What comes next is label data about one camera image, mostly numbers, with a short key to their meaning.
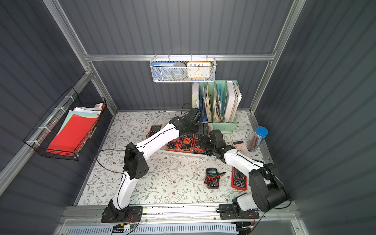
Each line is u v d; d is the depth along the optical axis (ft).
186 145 3.15
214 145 2.24
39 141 1.97
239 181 2.66
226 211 2.42
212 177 2.65
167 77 2.98
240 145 3.18
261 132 2.71
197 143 3.02
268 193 1.42
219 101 3.15
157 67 2.78
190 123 2.19
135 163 1.69
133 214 2.40
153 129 3.38
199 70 2.90
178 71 2.98
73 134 2.24
